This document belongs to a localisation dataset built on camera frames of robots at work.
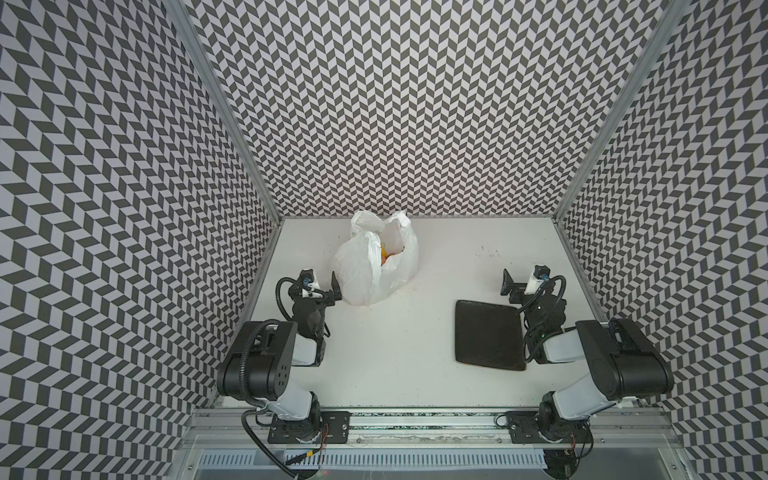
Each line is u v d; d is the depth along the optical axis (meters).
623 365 0.45
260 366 0.44
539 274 0.74
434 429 0.74
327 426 0.71
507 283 0.83
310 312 0.67
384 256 0.69
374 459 0.69
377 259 0.69
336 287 0.83
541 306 0.70
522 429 0.73
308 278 0.75
